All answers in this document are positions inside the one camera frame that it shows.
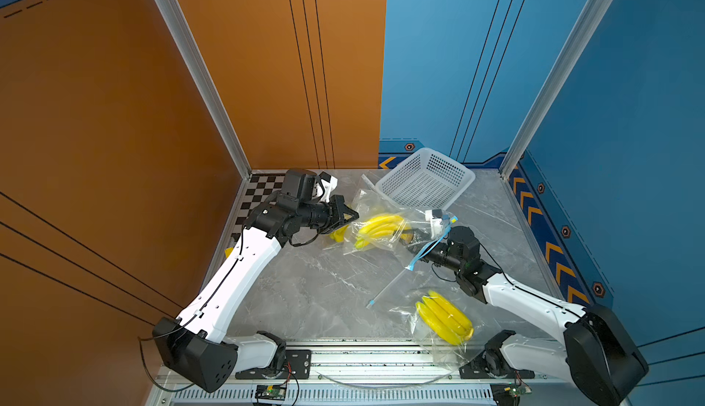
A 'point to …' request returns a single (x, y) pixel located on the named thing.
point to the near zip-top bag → (430, 349)
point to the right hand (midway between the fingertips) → (397, 238)
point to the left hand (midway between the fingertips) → (361, 212)
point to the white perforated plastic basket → (426, 178)
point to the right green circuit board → (516, 390)
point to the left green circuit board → (271, 391)
